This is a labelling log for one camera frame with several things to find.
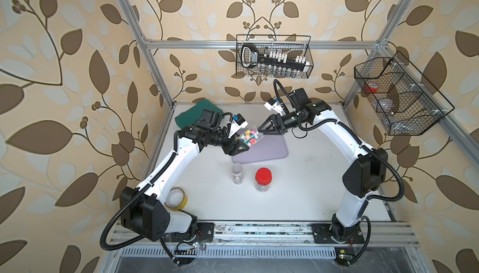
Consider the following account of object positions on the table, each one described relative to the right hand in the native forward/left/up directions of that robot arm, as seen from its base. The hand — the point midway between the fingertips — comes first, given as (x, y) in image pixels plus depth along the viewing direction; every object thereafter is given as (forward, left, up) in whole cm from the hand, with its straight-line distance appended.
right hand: (261, 132), depth 75 cm
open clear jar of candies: (-9, +11, -17) cm, 22 cm away
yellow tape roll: (-17, +39, -26) cm, 50 cm away
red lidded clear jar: (-12, 0, -17) cm, 21 cm away
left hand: (-2, +9, -2) cm, 9 cm away
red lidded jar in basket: (+17, -50, +7) cm, 53 cm away
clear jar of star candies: (-3, +4, +1) cm, 5 cm away
